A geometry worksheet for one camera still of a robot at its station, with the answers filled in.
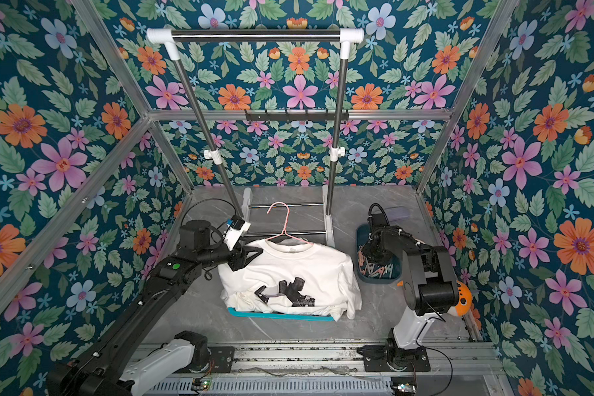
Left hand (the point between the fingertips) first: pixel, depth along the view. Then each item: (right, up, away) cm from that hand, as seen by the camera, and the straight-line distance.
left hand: (259, 246), depth 73 cm
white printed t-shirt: (+10, -10, +3) cm, 14 cm away
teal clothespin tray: (+39, -13, +17) cm, 44 cm away
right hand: (+41, -7, +23) cm, 47 cm away
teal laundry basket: (+6, -22, +1) cm, 23 cm away
